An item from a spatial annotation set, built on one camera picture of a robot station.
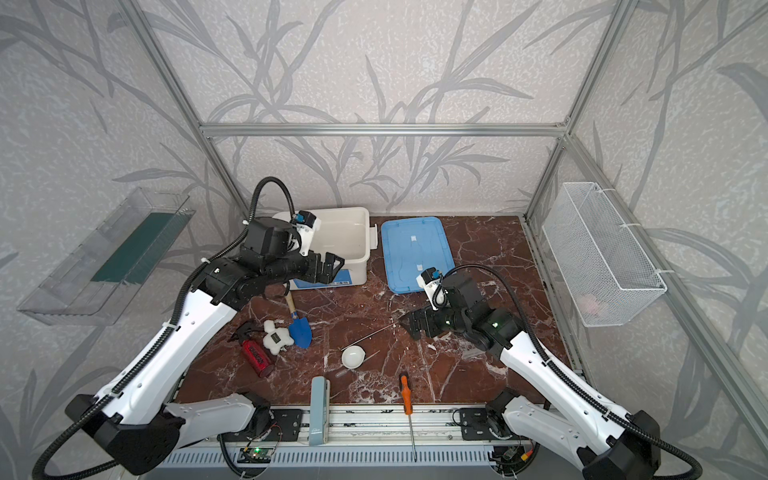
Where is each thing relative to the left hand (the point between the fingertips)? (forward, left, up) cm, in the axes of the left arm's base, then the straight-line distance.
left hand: (334, 249), depth 70 cm
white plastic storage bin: (+28, +4, -27) cm, 39 cm away
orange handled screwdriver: (-28, -18, -29) cm, 44 cm away
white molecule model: (-12, +20, -27) cm, 36 cm away
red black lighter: (-11, +28, -30) cm, 42 cm away
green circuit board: (-39, +18, -31) cm, 53 cm away
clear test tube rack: (-14, -37, -30) cm, 49 cm away
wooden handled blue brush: (-7, +15, -32) cm, 36 cm away
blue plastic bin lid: (+26, -19, -32) cm, 46 cm away
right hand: (-8, -20, -12) cm, 24 cm away
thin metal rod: (-9, -7, -31) cm, 33 cm away
